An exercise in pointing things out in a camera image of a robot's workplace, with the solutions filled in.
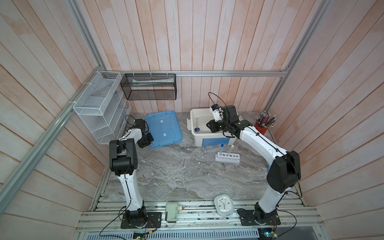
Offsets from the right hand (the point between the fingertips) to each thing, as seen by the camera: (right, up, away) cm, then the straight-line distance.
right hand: (207, 123), depth 87 cm
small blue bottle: (-5, -4, +23) cm, 24 cm away
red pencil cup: (+38, -4, +11) cm, 40 cm away
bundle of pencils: (+40, +3, +11) cm, 42 cm away
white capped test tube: (+15, -19, +5) cm, 25 cm away
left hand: (-38, -14, +15) cm, 43 cm away
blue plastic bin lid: (-30, -3, +25) cm, 39 cm away
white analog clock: (+7, -43, -11) cm, 45 cm away
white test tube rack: (+13, -21, +6) cm, 25 cm away
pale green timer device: (-20, -44, -14) cm, 50 cm away
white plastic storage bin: (-3, -7, +1) cm, 8 cm away
